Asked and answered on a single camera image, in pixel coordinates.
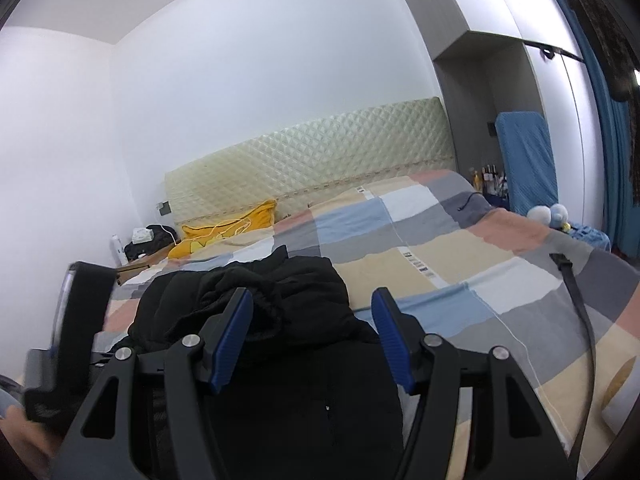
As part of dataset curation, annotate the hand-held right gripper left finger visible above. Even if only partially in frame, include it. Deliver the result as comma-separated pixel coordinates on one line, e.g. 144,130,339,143
50,287,255,480

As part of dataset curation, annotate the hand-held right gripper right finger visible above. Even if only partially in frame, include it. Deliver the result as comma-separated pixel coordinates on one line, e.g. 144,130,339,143
371,287,581,480

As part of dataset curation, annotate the black puffer jacket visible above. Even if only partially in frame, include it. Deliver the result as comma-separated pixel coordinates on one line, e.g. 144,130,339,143
107,245,406,480

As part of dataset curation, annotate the person's left hand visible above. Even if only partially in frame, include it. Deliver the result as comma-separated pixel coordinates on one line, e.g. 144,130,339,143
0,402,63,466

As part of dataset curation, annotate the wooden nightstand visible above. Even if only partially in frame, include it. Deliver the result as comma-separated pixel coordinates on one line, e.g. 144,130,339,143
114,250,173,288

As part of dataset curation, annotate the patchwork checked bed blanket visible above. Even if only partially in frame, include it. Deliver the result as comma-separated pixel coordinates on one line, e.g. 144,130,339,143
92,169,640,480

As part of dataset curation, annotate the black bag with tissue box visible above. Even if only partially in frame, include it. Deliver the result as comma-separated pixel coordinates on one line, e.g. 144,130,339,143
124,225,178,259

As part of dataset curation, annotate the yellow pillow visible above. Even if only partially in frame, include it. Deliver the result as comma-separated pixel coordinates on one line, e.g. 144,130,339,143
167,199,278,260

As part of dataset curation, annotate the group of cosmetic bottles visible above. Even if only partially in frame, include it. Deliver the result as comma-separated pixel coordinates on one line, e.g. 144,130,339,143
470,162,510,198

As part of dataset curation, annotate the cream quilted headboard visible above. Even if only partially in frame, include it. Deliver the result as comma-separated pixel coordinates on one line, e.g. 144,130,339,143
165,96,458,233

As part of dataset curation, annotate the white blue plush toy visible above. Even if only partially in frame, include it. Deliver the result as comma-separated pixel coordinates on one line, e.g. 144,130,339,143
527,203,572,233

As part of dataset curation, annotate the blue knitted cloth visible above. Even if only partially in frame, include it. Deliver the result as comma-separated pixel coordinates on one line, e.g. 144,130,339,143
570,222,612,252

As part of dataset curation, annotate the blue towel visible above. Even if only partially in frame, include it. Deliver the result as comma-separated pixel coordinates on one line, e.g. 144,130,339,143
495,110,559,216

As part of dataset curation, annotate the grey wardrobe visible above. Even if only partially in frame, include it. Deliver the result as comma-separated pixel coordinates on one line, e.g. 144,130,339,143
382,0,601,211

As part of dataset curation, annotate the blue curtain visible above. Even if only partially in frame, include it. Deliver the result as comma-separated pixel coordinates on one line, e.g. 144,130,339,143
530,0,640,261

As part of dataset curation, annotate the dark patterned curtain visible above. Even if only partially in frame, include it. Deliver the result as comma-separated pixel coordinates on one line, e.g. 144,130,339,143
550,0,640,103

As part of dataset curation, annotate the white charging cable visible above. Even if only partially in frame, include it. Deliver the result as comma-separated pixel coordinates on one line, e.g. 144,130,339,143
170,217,251,256

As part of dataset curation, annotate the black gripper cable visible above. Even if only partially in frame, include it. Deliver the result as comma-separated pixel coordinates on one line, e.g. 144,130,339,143
549,252,598,476

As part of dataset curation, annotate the black curtain rail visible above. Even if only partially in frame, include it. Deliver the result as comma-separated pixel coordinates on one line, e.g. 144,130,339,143
520,37,583,63

